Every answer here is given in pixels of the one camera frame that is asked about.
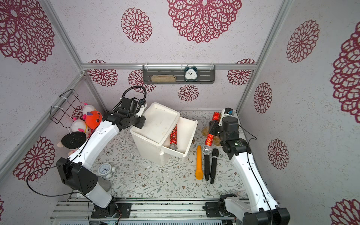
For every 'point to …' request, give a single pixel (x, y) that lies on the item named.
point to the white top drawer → (185, 128)
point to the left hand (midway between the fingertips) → (141, 120)
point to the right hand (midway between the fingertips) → (213, 121)
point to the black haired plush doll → (72, 140)
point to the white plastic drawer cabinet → (165, 136)
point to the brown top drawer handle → (193, 140)
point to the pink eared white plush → (88, 108)
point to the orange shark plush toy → (94, 120)
